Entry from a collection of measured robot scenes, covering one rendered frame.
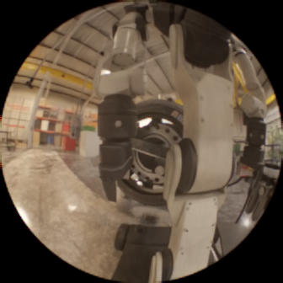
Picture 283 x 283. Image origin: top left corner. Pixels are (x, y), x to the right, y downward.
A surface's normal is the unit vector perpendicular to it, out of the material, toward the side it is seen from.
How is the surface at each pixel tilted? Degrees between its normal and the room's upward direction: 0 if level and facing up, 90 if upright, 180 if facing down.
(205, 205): 60
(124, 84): 102
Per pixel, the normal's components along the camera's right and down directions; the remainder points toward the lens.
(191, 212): -0.10, -0.54
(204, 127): -0.15, 0.13
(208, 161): -0.14, -0.12
